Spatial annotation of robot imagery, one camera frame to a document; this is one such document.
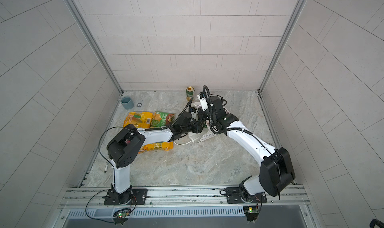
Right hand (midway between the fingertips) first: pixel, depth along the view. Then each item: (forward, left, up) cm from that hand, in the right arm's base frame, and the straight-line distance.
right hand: (197, 109), depth 81 cm
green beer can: (+24, +5, -11) cm, 27 cm away
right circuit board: (-45, -22, -23) cm, 55 cm away
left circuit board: (-43, +36, -17) cm, 58 cm away
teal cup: (+20, +48, -13) cm, 54 cm away
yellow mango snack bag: (+5, +37, -14) cm, 39 cm away
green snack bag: (+6, +24, -16) cm, 29 cm away
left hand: (-1, -5, -13) cm, 14 cm away
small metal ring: (+22, +42, -18) cm, 51 cm away
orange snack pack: (-13, +21, -15) cm, 29 cm away
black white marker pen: (-23, +51, -19) cm, 59 cm away
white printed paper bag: (-8, -1, -16) cm, 18 cm away
